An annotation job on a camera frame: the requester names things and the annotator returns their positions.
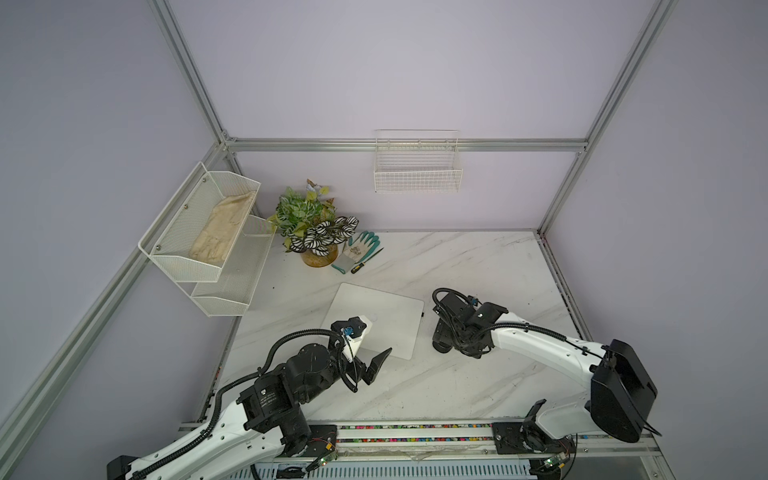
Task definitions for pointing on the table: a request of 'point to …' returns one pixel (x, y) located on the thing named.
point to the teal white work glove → (357, 251)
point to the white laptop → (395, 319)
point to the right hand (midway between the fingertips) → (452, 342)
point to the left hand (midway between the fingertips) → (372, 339)
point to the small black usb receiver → (422, 315)
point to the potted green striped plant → (308, 224)
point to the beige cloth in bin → (222, 227)
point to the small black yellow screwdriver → (357, 267)
